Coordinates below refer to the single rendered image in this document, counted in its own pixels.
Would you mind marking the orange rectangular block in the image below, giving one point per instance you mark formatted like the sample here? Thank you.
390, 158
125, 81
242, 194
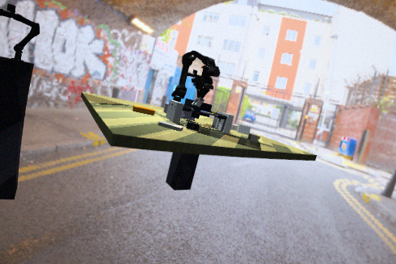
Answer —
143, 110

